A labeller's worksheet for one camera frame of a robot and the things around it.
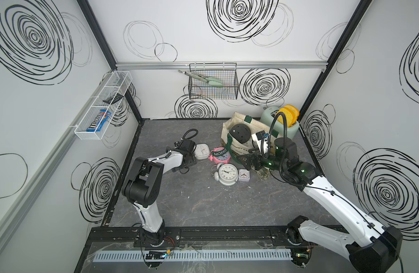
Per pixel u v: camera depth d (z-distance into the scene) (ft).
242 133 2.95
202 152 3.25
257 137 2.10
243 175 2.99
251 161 2.07
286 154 1.75
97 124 2.28
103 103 2.37
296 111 3.07
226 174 2.92
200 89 3.55
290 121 3.09
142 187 1.58
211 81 3.00
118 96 2.65
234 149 2.94
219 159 3.16
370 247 1.23
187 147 2.54
